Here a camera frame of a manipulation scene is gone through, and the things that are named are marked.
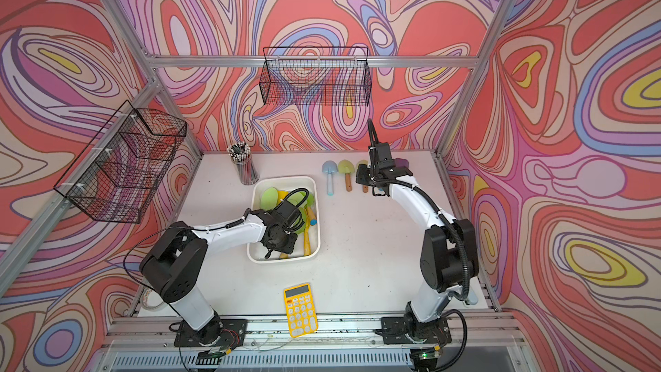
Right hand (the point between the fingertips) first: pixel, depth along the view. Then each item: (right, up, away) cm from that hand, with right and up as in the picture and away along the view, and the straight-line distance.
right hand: (363, 180), depth 90 cm
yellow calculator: (-20, -40, -15) cm, 47 cm away
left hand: (-25, -24, 0) cm, 35 cm away
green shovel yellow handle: (-20, -10, +8) cm, 24 cm away
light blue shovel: (-12, +5, +24) cm, 27 cm away
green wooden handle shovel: (-37, -8, +11) cm, 39 cm away
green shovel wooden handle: (-4, +5, +24) cm, 25 cm away
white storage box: (-38, -25, -2) cm, 45 cm away
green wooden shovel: (+3, -3, +15) cm, 16 cm away
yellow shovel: (-32, -6, +12) cm, 34 cm away
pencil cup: (-45, +7, +9) cm, 47 cm away
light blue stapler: (+31, -35, -15) cm, 49 cm away
